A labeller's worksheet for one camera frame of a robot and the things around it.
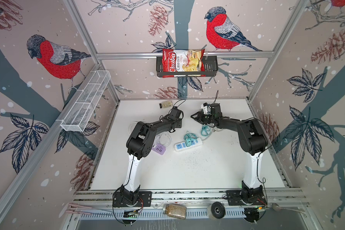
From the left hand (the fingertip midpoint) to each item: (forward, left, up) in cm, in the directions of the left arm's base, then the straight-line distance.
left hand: (178, 121), depth 103 cm
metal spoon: (-53, -49, -1) cm, 72 cm away
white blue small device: (-20, -2, 0) cm, 20 cm away
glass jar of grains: (-54, +2, +2) cm, 54 cm away
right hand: (-1, -9, +3) cm, 10 cm away
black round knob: (-54, -17, +9) cm, 57 cm away
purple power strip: (-21, +12, -1) cm, 24 cm away
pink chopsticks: (-51, +52, -3) cm, 73 cm away
